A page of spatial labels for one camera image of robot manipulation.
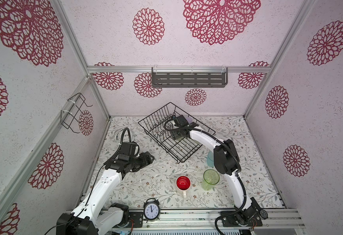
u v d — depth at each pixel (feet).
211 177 2.93
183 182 2.79
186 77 3.11
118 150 2.05
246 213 2.09
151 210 2.45
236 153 2.01
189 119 3.29
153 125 3.60
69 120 2.53
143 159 2.30
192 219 2.49
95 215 1.35
